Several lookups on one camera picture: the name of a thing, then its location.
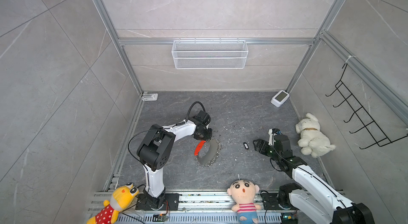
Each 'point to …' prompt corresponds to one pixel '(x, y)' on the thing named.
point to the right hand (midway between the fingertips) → (259, 143)
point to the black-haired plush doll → (243, 192)
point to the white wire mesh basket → (209, 54)
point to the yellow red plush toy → (120, 199)
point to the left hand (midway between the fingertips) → (212, 135)
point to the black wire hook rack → (378, 136)
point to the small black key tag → (246, 146)
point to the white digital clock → (278, 99)
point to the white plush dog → (312, 141)
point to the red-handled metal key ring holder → (206, 152)
